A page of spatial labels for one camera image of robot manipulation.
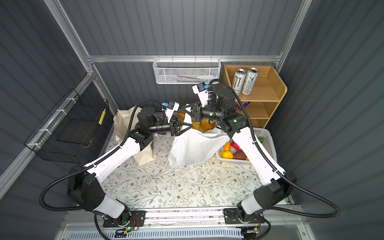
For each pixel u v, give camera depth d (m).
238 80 0.77
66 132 0.73
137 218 0.72
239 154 0.89
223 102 0.49
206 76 0.90
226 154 0.89
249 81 0.79
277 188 0.40
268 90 0.89
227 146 0.94
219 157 0.85
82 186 0.42
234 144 0.95
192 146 0.77
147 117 0.57
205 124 1.05
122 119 0.92
